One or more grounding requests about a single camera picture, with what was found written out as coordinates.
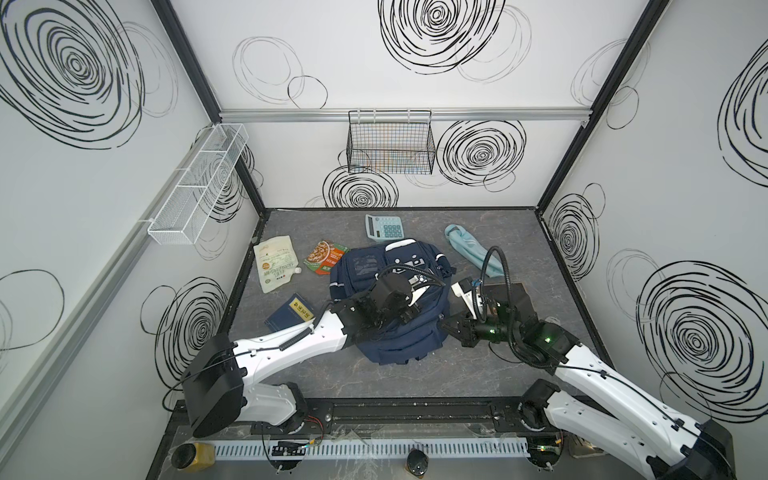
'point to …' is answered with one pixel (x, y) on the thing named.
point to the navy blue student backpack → (428, 271)
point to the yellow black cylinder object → (193, 457)
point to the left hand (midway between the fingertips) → (419, 288)
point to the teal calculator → (384, 227)
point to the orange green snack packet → (325, 256)
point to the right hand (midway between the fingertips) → (437, 330)
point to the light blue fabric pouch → (467, 245)
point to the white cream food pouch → (276, 262)
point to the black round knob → (417, 462)
